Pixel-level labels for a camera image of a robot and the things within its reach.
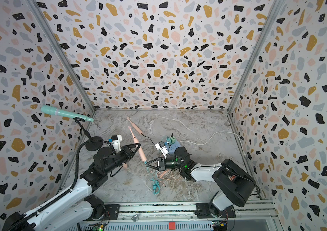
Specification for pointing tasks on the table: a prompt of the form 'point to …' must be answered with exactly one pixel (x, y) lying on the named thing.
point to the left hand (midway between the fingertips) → (143, 146)
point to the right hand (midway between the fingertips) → (150, 166)
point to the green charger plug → (173, 139)
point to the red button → (172, 225)
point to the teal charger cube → (169, 141)
